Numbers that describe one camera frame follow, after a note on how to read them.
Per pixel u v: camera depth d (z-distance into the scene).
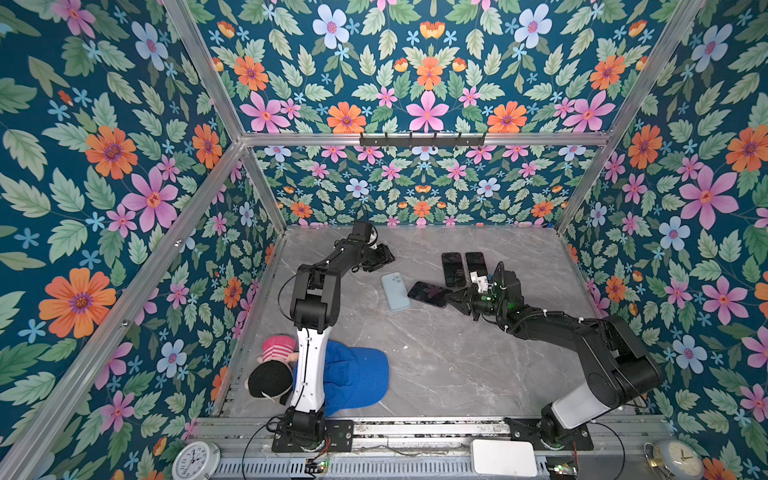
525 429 0.74
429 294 1.43
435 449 0.72
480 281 0.86
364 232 0.89
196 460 0.68
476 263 1.08
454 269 1.11
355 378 0.80
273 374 0.76
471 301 0.77
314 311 0.62
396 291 1.01
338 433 0.74
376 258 0.96
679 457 0.68
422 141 0.93
